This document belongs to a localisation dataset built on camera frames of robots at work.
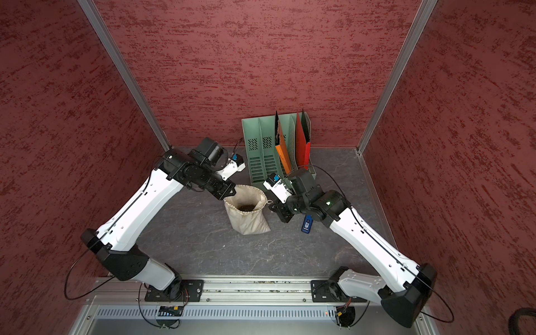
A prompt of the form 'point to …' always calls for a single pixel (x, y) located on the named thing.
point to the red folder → (302, 146)
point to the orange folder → (280, 145)
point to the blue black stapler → (307, 224)
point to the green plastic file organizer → (262, 155)
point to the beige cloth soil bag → (246, 211)
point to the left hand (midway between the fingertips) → (229, 196)
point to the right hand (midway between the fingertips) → (272, 210)
